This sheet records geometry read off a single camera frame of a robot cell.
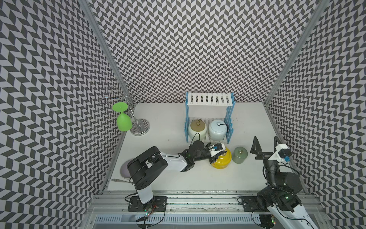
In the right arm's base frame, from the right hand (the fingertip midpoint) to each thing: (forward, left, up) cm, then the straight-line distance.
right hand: (262, 138), depth 66 cm
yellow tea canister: (-3, +16, -19) cm, 25 cm away
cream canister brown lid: (+17, +30, -18) cm, 38 cm away
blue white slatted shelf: (+28, +31, -1) cm, 42 cm away
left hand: (+2, +15, -15) cm, 21 cm away
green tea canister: (+2, +5, -22) cm, 23 cm away
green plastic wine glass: (+14, +71, -5) cm, 73 cm away
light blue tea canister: (+15, +17, -15) cm, 28 cm away
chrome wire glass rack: (+56, +85, -21) cm, 104 cm away
